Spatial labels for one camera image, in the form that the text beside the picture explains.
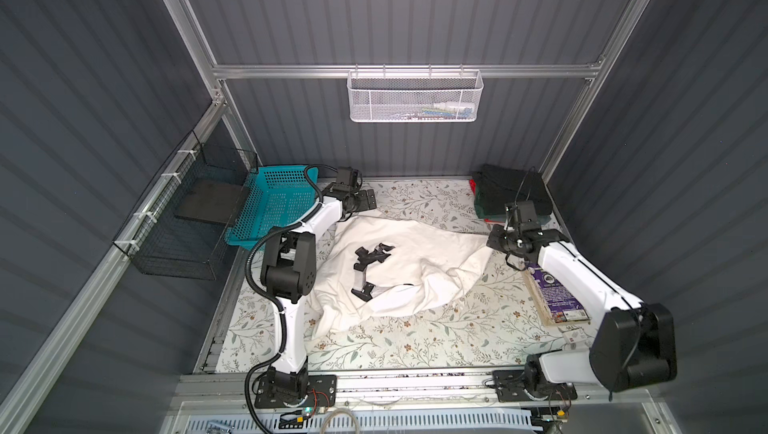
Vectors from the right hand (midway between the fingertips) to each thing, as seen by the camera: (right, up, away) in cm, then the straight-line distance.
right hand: (498, 238), depth 88 cm
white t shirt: (-20, -9, +8) cm, 23 cm away
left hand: (-42, +12, +14) cm, 46 cm away
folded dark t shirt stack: (+6, +17, +20) cm, 27 cm away
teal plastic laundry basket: (-77, +13, +28) cm, 83 cm away
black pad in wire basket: (-79, +11, -10) cm, 81 cm away
